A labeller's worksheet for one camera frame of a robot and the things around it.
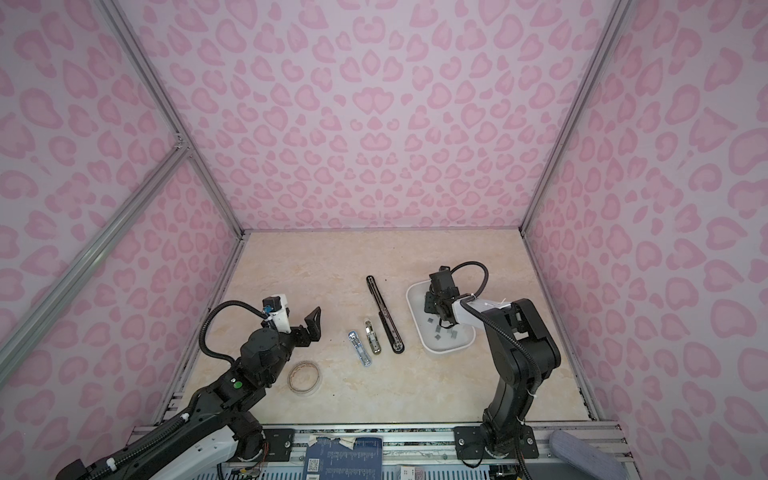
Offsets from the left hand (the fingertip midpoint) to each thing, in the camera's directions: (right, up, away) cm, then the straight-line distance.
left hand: (306, 305), depth 78 cm
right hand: (+36, -1, +21) cm, 42 cm away
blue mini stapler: (+13, -15, +10) cm, 23 cm away
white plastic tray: (+41, -13, +14) cm, 45 cm away
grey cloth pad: (+67, -34, -9) cm, 76 cm away
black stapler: (+21, -8, +15) cm, 27 cm away
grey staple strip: (+36, -12, +13) cm, 40 cm away
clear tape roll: (-2, -22, +6) cm, 23 cm away
